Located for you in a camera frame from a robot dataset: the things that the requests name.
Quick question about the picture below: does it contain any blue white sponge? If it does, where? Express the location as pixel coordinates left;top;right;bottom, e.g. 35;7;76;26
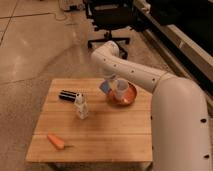
99;81;111;94

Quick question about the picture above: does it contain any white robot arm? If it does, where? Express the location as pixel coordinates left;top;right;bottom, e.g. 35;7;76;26
91;41;213;171

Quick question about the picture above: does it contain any black rectangular box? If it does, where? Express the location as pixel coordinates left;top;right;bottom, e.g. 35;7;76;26
59;90;76;102

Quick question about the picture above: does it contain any wooden table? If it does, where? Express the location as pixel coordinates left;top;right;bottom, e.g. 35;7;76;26
26;78;152;163

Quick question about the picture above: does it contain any black office chair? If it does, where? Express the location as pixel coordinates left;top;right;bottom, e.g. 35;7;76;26
84;0;140;63

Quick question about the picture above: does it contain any orange toy carrot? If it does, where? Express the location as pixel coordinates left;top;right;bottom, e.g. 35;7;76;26
47;134;69;150

